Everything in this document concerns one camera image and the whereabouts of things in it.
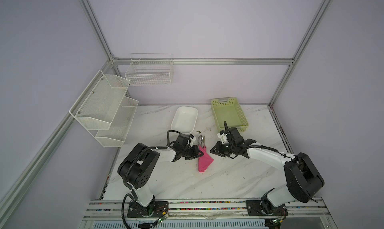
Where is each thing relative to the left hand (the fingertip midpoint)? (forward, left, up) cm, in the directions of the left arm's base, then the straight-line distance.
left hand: (202, 154), depth 90 cm
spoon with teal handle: (+9, +1, +1) cm, 9 cm away
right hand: (-1, -4, +6) cm, 7 cm away
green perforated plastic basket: (+40, -22, -2) cm, 46 cm away
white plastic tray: (+28, +13, -2) cm, 31 cm away
